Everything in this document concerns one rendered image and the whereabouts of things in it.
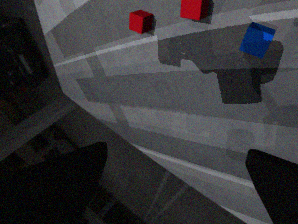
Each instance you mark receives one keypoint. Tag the blue cube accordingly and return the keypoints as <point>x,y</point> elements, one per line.
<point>257,39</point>

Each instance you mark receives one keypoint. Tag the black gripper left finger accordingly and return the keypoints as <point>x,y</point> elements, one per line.
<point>54,191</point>

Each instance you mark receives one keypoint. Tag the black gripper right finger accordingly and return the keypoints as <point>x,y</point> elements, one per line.
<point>276,181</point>

